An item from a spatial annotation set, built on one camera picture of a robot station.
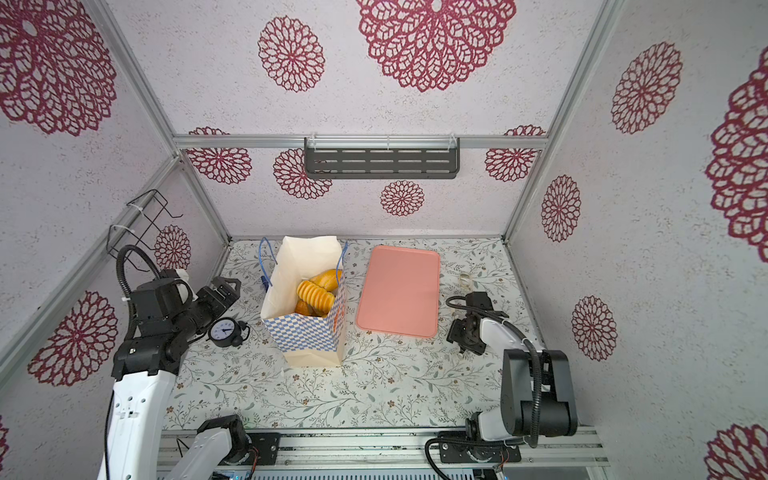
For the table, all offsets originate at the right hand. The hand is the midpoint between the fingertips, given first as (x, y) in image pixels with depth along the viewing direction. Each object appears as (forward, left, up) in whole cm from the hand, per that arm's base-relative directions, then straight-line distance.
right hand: (461, 335), depth 92 cm
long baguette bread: (+11, +41, +13) cm, 44 cm away
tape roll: (+23, -5, -2) cm, 24 cm away
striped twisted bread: (+5, +43, +11) cm, 45 cm away
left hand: (-5, +60, +26) cm, 66 cm away
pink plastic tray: (+17, +18, -1) cm, 25 cm away
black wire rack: (+4, +87, +35) cm, 94 cm away
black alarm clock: (-3, +72, +4) cm, 72 cm away
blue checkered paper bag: (-10, +43, +15) cm, 47 cm away
